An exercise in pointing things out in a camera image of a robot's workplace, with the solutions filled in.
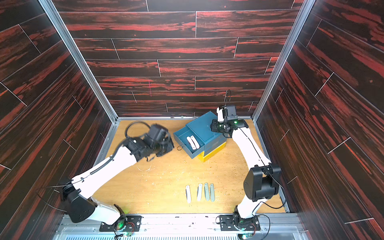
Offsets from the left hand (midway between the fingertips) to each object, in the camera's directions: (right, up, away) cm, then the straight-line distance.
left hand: (177, 146), depth 77 cm
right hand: (+22, +12, +11) cm, 27 cm away
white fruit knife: (+8, 0, +10) cm, 12 cm away
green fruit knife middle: (+16, -27, +7) cm, 33 cm away
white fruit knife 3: (+5, -28, +6) cm, 29 cm away
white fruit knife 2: (+10, +1, +10) cm, 14 cm away
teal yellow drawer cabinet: (+21, +2, +11) cm, 24 cm away
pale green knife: (+12, -27, +7) cm, 30 cm away
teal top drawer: (+1, +5, +13) cm, 14 cm away
